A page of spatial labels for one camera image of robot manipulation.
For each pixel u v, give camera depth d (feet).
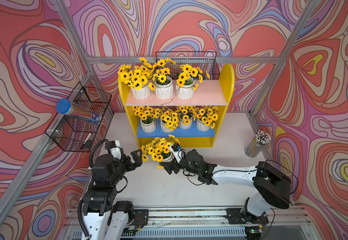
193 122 3.06
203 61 2.90
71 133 2.40
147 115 2.59
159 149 2.30
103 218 1.38
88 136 2.45
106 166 1.50
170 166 2.22
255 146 2.88
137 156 1.99
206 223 2.40
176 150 2.19
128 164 1.91
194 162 1.97
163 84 2.13
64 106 2.03
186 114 2.67
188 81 2.17
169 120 2.58
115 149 1.91
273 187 1.45
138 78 1.98
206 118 2.63
